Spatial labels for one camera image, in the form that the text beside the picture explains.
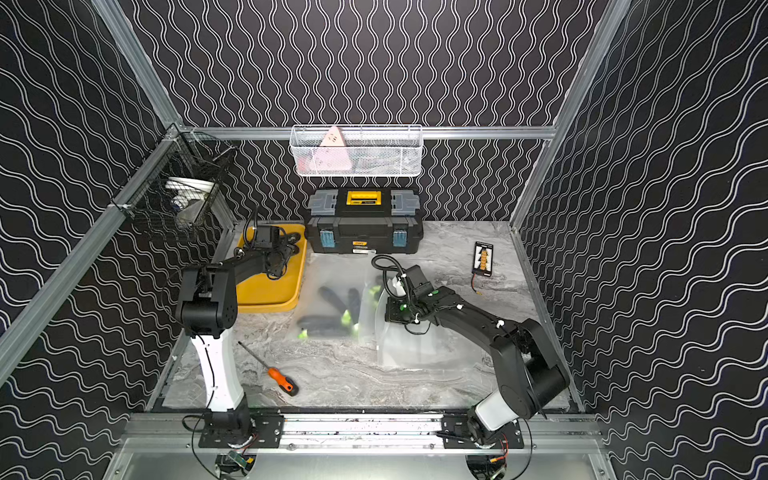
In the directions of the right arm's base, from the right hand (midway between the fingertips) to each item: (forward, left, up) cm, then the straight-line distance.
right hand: (385, 314), depth 87 cm
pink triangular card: (+37, +16, +29) cm, 50 cm away
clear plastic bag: (+2, +3, +20) cm, 20 cm away
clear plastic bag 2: (-7, -13, -7) cm, 16 cm away
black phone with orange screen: (+25, -35, -5) cm, 43 cm away
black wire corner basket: (+41, +65, +27) cm, 81 cm away
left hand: (+26, +36, -1) cm, 44 cm away
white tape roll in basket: (+21, +53, +29) cm, 64 cm away
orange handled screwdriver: (-18, +27, -5) cm, 33 cm away
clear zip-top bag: (+7, +18, -3) cm, 19 cm away
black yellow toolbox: (+28, +8, +10) cm, 31 cm away
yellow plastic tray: (+5, +36, +1) cm, 37 cm away
